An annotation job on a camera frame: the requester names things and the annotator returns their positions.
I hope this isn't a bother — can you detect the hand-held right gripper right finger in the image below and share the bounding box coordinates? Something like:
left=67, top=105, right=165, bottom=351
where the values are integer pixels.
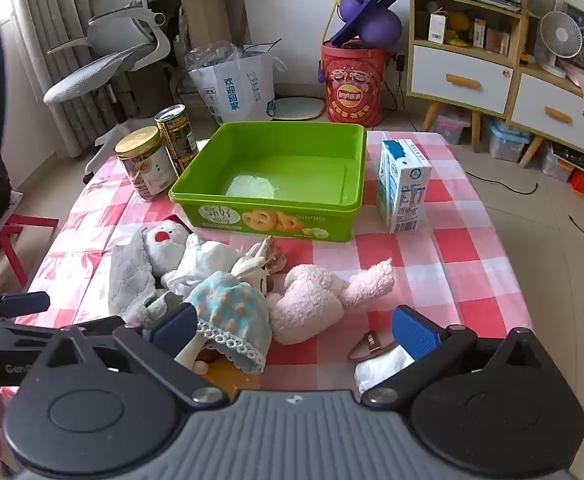
left=362, top=305, right=557, bottom=408

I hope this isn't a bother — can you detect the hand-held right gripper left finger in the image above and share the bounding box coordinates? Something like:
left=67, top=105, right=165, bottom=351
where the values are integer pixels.
left=32, top=302, right=230, bottom=408

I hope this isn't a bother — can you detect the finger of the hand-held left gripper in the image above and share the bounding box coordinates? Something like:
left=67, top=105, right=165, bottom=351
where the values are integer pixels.
left=0, top=316, right=125, bottom=348
left=0, top=291, right=51, bottom=322

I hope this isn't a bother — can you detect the white cloth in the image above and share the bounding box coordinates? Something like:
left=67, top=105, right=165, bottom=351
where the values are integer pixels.
left=354, top=345, right=415, bottom=395

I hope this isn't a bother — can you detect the bunny doll blue dress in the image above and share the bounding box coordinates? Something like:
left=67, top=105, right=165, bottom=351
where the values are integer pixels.
left=144, top=235, right=287, bottom=376

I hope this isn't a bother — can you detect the white snowman plush red hat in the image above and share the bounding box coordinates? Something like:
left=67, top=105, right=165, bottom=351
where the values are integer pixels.
left=108, top=214, right=245, bottom=326

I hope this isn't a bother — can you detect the pink plush rabbit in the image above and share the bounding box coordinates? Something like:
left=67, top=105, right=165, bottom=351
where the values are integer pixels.
left=266, top=258, right=395, bottom=346

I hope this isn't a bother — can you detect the green plastic box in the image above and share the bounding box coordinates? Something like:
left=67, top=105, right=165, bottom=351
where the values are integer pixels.
left=168, top=121, right=367, bottom=243

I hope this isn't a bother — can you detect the small pink shoe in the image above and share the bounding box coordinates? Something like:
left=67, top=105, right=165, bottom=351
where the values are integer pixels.
left=348, top=330, right=397, bottom=361

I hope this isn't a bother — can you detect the red white checkered tablecloth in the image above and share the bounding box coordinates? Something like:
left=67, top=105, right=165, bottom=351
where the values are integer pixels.
left=0, top=130, right=532, bottom=411

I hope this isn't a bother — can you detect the red stool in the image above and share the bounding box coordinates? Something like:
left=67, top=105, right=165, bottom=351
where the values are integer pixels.
left=0, top=214, right=60, bottom=288

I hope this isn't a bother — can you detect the blue white milk carton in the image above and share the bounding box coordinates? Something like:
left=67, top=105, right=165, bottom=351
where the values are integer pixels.
left=376, top=139, right=433, bottom=234

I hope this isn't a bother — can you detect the gold lid clear jar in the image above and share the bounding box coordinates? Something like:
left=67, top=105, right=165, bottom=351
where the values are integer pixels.
left=115, top=126, right=179, bottom=203

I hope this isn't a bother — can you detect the tall printed tin can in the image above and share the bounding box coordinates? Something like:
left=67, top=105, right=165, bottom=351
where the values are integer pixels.
left=154, top=104, right=200, bottom=178

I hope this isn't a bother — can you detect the clear storage box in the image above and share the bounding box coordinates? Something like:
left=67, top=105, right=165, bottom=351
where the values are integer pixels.
left=429, top=107, right=472, bottom=146

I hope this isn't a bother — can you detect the blue lid storage box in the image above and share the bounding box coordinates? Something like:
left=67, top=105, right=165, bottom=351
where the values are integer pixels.
left=486, top=120, right=530, bottom=163

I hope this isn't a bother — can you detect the white paper bag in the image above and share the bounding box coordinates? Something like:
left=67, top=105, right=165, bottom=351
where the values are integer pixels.
left=186, top=42, right=287, bottom=126

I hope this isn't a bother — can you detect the red printed bucket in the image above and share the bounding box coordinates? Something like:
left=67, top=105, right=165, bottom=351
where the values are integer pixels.
left=320, top=40, right=391, bottom=128

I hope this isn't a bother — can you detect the round white pad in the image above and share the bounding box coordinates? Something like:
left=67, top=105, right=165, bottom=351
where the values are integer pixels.
left=272, top=96, right=323, bottom=122

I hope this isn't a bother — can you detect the grey mesh office chair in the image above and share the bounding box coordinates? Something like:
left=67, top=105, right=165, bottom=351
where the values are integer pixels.
left=43, top=0, right=173, bottom=183

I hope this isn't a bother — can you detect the tall wooden shelf cabinet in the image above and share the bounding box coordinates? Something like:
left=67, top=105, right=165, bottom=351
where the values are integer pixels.
left=406, top=0, right=528, bottom=153

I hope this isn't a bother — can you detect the low wooden drawer cabinet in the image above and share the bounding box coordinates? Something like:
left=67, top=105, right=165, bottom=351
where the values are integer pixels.
left=509, top=60, right=584, bottom=168

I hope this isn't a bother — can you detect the beige curtain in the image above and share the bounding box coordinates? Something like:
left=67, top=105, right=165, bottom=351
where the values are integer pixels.
left=2, top=0, right=98, bottom=156

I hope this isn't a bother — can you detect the purple jump ball toy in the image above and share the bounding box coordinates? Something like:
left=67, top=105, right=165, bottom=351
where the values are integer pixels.
left=329, top=0, right=403, bottom=47

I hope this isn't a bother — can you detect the yellow toy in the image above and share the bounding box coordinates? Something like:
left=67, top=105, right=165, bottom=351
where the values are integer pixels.
left=446, top=10, right=472, bottom=43

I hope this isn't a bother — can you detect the cardboard box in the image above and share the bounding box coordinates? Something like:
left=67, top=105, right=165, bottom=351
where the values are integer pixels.
left=179, top=0, right=245, bottom=51

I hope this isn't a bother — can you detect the white desk fan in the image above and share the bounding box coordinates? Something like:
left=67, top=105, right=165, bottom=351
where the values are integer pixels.
left=539, top=11, right=584, bottom=78

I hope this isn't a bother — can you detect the black floor cable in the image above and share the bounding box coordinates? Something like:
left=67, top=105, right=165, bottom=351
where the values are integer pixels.
left=464, top=170, right=540, bottom=196

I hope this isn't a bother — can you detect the yellow skipping rope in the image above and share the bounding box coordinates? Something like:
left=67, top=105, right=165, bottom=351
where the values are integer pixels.
left=316, top=0, right=355, bottom=86

